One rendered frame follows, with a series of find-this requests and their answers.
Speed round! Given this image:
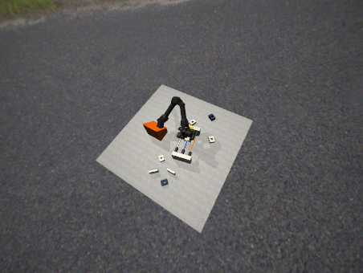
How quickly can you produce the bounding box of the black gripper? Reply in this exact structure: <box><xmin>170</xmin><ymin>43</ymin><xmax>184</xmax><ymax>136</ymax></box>
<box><xmin>177</xmin><ymin>132</ymin><xmax>195</xmax><ymax>141</ymax></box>

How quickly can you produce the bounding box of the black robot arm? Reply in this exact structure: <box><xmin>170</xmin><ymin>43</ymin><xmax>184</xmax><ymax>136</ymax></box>
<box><xmin>156</xmin><ymin>96</ymin><xmax>193</xmax><ymax>137</ymax></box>

